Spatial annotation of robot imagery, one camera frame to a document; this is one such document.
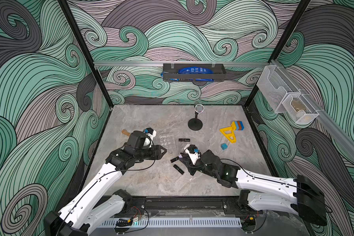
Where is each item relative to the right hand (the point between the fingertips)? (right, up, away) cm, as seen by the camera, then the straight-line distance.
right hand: (183, 156), depth 75 cm
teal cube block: (+28, +1, +20) cm, 35 cm away
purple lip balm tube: (-1, 0, -2) cm, 2 cm away
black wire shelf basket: (-6, +49, +18) cm, 53 cm away
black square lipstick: (-2, -10, +10) cm, 15 cm away
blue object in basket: (+9, +51, +18) cm, 54 cm away
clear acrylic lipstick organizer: (-9, +4, +22) cm, 24 cm away
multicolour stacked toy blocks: (+43, +14, +29) cm, 54 cm away
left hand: (-10, +4, -2) cm, 11 cm away
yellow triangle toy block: (+35, +9, +29) cm, 47 cm away
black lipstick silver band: (-5, -5, +13) cm, 15 cm away
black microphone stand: (+11, +15, +32) cm, 38 cm away
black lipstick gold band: (+2, +5, +24) cm, 24 cm away
